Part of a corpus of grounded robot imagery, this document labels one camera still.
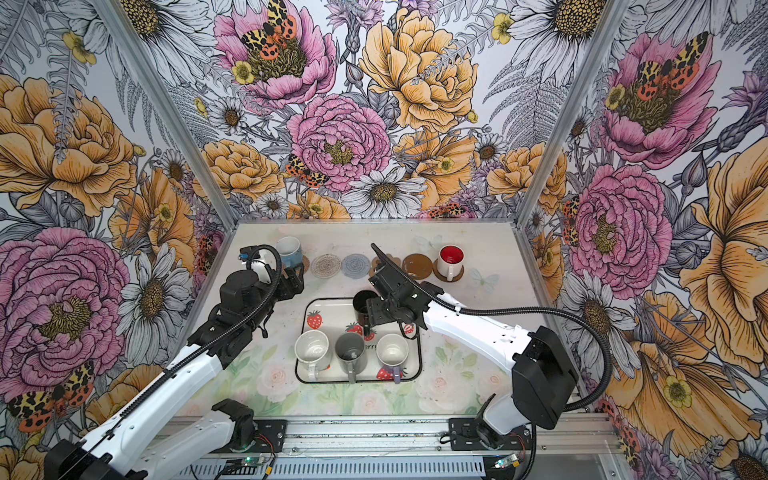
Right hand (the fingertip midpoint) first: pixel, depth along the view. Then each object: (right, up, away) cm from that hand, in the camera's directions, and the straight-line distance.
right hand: (383, 318), depth 81 cm
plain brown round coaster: (+20, +9, +21) cm, 30 cm away
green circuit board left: (-30, -31, -10) cm, 45 cm away
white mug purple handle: (+3, -10, +5) cm, 12 cm away
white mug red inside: (+22, +15, +23) cm, 35 cm away
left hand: (-24, +12, -2) cm, 27 cm away
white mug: (-20, -10, +6) cm, 24 cm away
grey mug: (-9, -11, +4) cm, 15 cm away
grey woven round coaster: (-11, +13, +27) cm, 32 cm away
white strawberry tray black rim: (-13, -7, -2) cm, 15 cm away
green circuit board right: (+30, -31, -10) cm, 44 cm away
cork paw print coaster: (-3, +14, +27) cm, 31 cm away
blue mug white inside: (-32, +18, +20) cm, 42 cm away
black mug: (-7, +2, +8) cm, 11 cm away
